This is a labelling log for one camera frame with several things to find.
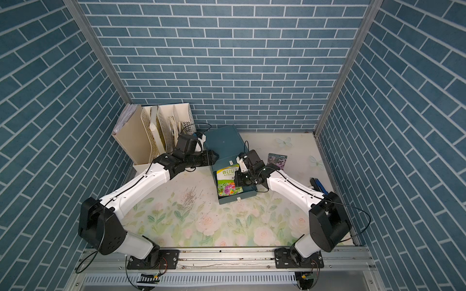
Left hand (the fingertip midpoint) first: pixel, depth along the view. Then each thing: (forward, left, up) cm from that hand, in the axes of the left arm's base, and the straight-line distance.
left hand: (219, 158), depth 82 cm
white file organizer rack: (+14, +35, +2) cm, 38 cm away
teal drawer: (-13, -13, -8) cm, 20 cm away
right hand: (-7, -8, -8) cm, 13 cm away
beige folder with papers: (+10, +42, +4) cm, 43 cm away
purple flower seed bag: (+13, -33, -19) cm, 40 cm away
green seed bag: (-8, -3, -8) cm, 11 cm away
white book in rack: (+15, +33, +3) cm, 36 cm away
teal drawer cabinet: (+10, -3, 0) cm, 11 cm away
